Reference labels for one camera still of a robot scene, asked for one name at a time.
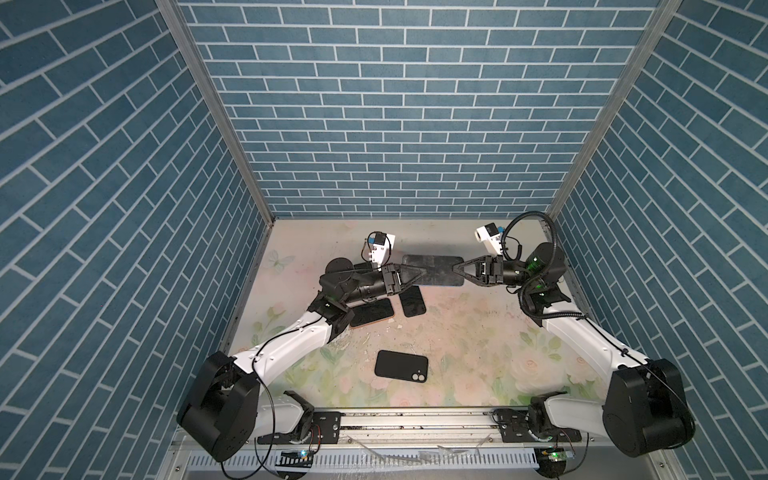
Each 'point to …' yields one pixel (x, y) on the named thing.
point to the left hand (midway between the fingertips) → (425, 280)
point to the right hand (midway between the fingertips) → (453, 273)
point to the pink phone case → (373, 321)
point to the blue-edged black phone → (439, 269)
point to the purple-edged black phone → (371, 311)
